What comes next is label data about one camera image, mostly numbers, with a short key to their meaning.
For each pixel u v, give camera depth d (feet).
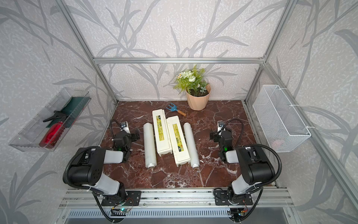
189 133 3.15
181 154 2.69
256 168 1.50
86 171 1.48
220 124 2.65
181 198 2.47
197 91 3.49
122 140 2.37
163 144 2.84
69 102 2.42
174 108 3.77
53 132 1.94
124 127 2.64
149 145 2.92
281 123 2.03
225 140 2.33
